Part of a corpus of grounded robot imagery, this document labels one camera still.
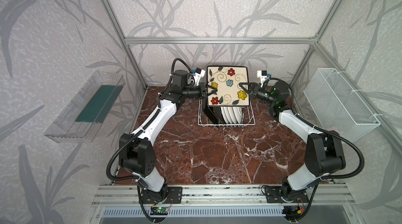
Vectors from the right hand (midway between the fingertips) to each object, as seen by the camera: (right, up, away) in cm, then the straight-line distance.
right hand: (239, 82), depth 77 cm
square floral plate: (-7, +1, 0) cm, 7 cm away
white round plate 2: (-4, -19, +12) cm, 23 cm away
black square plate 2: (-10, -19, +13) cm, 26 cm away
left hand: (-11, -3, -3) cm, 12 cm away
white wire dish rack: (+9, -20, +20) cm, 29 cm away
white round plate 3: (-2, -17, +11) cm, 21 cm away
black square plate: (-16, -14, +8) cm, 23 cm away
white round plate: (-7, -18, +11) cm, 22 cm away
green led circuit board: (-38, -61, -5) cm, 72 cm away
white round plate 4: (+1, -16, +14) cm, 21 cm away
